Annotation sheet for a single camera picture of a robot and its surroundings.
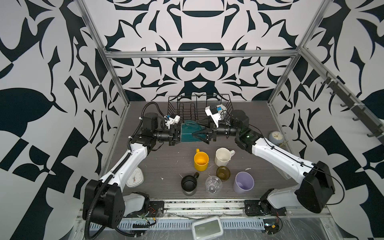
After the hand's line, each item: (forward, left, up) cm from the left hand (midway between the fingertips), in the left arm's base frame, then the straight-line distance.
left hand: (192, 134), depth 69 cm
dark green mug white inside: (0, +2, +6) cm, 6 cm away
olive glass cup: (-9, -17, -26) cm, 32 cm away
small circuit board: (-33, -36, -29) cm, 57 cm away
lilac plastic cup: (-15, -26, -24) cm, 38 cm away
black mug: (-13, +2, -27) cm, 30 cm away
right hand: (0, -2, +4) cm, 4 cm away
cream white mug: (-1, -18, -23) cm, 29 cm away
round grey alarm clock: (+12, -54, -24) cm, 60 cm away
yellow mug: (-1, -5, -27) cm, 27 cm away
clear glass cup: (-15, -11, -28) cm, 33 cm away
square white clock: (-11, +30, -26) cm, 41 cm away
